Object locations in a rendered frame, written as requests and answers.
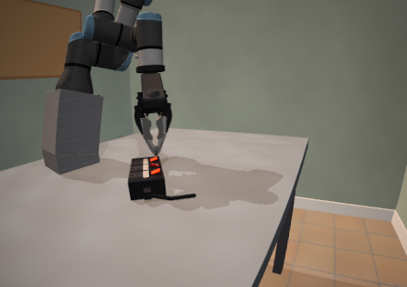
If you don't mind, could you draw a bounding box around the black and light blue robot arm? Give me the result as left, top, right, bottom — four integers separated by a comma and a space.
55, 0, 166, 109

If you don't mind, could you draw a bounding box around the black power strip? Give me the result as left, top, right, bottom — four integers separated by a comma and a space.
128, 156, 196, 200

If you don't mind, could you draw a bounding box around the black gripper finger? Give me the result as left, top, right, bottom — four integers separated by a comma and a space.
155, 103, 172, 155
134, 105, 156, 156

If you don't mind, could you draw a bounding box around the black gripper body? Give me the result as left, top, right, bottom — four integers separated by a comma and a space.
136, 65, 167, 116

